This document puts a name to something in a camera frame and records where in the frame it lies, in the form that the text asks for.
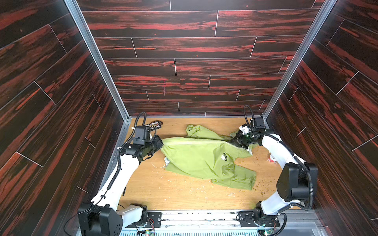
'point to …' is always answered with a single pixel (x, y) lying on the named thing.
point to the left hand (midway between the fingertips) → (163, 141)
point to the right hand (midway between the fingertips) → (232, 140)
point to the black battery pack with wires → (155, 125)
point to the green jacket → (202, 154)
